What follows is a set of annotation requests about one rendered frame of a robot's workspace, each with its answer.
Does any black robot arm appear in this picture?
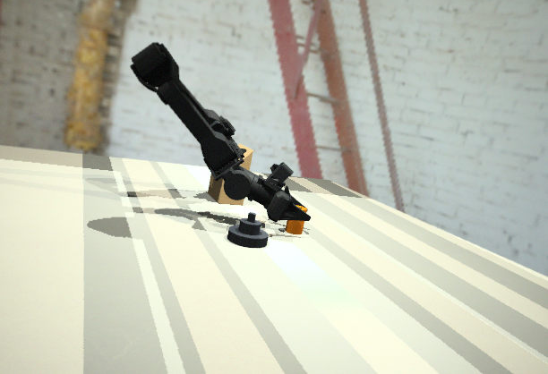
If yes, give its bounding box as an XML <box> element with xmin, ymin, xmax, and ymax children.
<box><xmin>130</xmin><ymin>41</ymin><xmax>293</xmax><ymax>200</ymax></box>

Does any orange cylinder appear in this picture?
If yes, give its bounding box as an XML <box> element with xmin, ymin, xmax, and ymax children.
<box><xmin>286</xmin><ymin>206</ymin><xmax>307</xmax><ymax>234</ymax></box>

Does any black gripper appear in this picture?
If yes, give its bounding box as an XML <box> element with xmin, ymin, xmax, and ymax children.
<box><xmin>247</xmin><ymin>174</ymin><xmax>311</xmax><ymax>223</ymax></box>

